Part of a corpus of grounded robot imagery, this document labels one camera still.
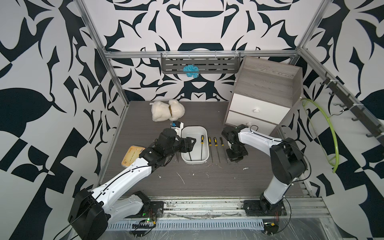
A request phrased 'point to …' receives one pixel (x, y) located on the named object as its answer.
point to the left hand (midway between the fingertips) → (190, 137)
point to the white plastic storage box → (195, 132)
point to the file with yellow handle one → (189, 154)
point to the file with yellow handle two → (223, 145)
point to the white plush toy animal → (161, 111)
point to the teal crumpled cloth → (191, 70)
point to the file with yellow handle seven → (210, 144)
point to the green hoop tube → (337, 162)
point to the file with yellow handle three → (202, 142)
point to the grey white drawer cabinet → (264, 93)
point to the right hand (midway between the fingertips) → (235, 158)
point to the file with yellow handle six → (216, 145)
